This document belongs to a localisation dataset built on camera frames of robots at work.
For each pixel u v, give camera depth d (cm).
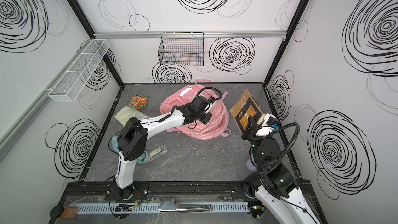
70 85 73
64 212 62
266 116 54
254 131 51
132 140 50
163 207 63
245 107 71
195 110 70
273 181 46
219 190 75
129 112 102
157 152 84
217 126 89
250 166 79
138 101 108
